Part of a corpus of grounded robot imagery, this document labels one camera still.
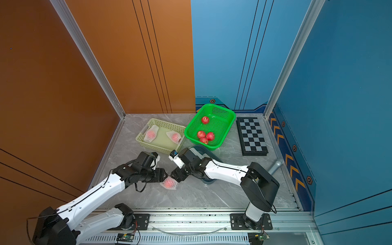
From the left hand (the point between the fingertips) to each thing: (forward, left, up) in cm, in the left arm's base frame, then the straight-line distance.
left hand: (164, 173), depth 82 cm
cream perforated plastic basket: (+30, +9, -7) cm, 32 cm away
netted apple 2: (+29, +15, -3) cm, 32 cm away
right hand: (+1, -6, +1) cm, 6 cm away
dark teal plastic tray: (+16, -21, -4) cm, 27 cm away
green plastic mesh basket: (+40, -26, -7) cm, 48 cm away
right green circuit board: (-27, -46, -9) cm, 55 cm away
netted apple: (+24, -21, -2) cm, 32 cm away
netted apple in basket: (+26, -2, -1) cm, 26 cm away
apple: (+29, -19, -3) cm, 35 cm away
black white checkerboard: (+27, -53, -5) cm, 60 cm away
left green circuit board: (-28, +16, -10) cm, 33 cm away
